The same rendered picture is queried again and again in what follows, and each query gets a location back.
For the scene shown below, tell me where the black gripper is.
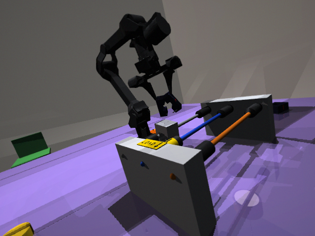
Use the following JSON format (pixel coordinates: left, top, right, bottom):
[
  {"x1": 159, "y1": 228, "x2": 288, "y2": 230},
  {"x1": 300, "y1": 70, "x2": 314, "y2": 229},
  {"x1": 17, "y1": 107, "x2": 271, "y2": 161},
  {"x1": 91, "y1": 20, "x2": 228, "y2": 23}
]
[{"x1": 128, "y1": 49, "x2": 182, "y2": 100}]

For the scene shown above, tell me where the yellow round disc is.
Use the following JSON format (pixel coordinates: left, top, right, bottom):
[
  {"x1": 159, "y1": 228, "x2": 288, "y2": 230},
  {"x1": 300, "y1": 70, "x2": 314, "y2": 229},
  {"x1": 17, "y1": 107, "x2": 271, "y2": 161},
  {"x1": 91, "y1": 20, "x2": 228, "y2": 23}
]
[{"x1": 3, "y1": 222, "x2": 34, "y2": 236}]

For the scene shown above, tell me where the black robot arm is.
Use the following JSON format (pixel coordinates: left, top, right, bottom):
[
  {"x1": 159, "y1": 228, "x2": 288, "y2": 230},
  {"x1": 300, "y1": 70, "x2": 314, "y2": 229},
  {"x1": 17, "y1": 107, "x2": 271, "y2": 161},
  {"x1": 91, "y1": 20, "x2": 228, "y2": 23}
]
[{"x1": 96, "y1": 12, "x2": 171, "y2": 139}]

